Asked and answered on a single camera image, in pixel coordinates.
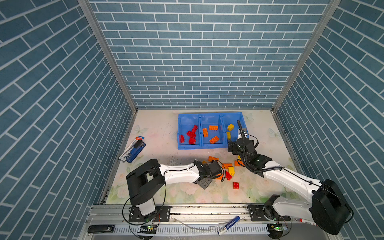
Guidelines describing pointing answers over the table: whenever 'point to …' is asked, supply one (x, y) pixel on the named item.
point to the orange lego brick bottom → (205, 132)
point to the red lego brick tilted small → (228, 176)
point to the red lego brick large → (195, 127)
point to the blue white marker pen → (227, 226)
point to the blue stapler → (133, 150)
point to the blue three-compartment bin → (209, 131)
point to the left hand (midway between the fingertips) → (206, 182)
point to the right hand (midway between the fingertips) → (237, 141)
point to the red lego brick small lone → (236, 185)
